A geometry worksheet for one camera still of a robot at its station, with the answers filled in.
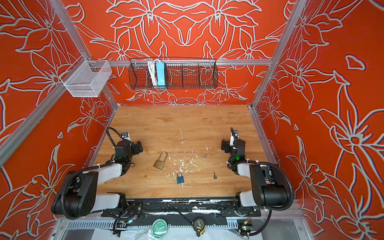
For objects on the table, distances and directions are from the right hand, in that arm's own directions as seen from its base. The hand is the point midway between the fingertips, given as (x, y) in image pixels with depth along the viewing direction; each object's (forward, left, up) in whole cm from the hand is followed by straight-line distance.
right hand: (230, 137), depth 92 cm
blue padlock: (-23, +31, -6) cm, 39 cm away
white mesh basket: (+28, +91, +27) cm, 99 cm away
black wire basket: (+36, +31, +23) cm, 53 cm away
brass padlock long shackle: (-14, +44, -6) cm, 47 cm away
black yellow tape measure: (-45, +22, -3) cm, 50 cm away
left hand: (-2, +62, 0) cm, 62 cm away
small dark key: (-22, +12, -7) cm, 25 cm away
